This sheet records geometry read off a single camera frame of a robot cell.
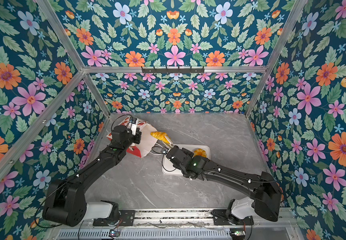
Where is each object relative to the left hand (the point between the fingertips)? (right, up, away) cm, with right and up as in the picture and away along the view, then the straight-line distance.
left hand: (139, 124), depth 84 cm
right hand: (+24, -15, -6) cm, 29 cm away
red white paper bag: (+2, -9, +15) cm, 17 cm away
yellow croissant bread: (+11, -7, +4) cm, 14 cm away
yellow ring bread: (+36, -18, +9) cm, 41 cm away
